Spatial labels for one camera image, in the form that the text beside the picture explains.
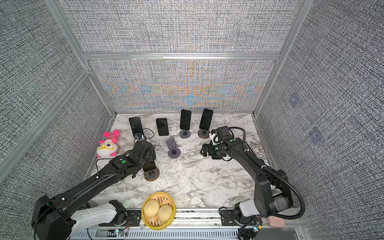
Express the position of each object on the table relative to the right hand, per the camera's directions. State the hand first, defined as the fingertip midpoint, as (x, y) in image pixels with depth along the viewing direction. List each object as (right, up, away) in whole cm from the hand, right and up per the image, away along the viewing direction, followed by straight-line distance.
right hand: (208, 151), depth 87 cm
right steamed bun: (-22, -27, -17) cm, 39 cm away
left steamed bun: (-29, -24, -16) cm, 41 cm away
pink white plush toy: (-61, +1, +5) cm, 61 cm away
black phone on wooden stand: (0, +19, +12) cm, 22 cm away
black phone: (-45, +15, +9) cm, 48 cm away
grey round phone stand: (-15, +9, +20) cm, 26 cm away
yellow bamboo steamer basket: (-28, -31, -17) cm, 45 cm away
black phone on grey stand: (-14, +19, +10) cm, 25 cm away
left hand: (-33, +1, -5) cm, 34 cm away
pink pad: (+30, -30, -17) cm, 46 cm away
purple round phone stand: (-21, -3, +11) cm, 24 cm away
